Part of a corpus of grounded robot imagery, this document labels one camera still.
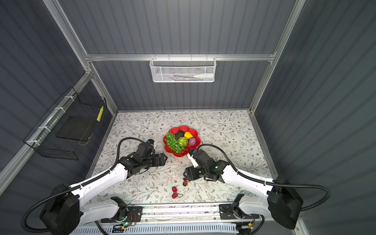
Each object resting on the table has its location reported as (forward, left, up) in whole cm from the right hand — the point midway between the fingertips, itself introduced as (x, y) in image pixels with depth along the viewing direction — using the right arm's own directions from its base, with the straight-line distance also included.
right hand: (189, 174), depth 79 cm
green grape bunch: (+21, +11, -1) cm, 24 cm away
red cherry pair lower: (-9, +8, -6) cm, 14 cm away
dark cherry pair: (-3, +3, -6) cm, 7 cm away
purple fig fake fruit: (+23, -2, -3) cm, 23 cm away
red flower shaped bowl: (+19, +1, -6) cm, 20 cm away
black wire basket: (+4, +62, +29) cm, 68 cm away
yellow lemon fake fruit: (+29, +2, -4) cm, 29 cm away
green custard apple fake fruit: (+21, +5, -1) cm, 22 cm away
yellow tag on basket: (+28, +51, +20) cm, 61 cm away
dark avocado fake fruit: (+29, +8, -3) cm, 30 cm away
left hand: (+9, +16, +1) cm, 19 cm away
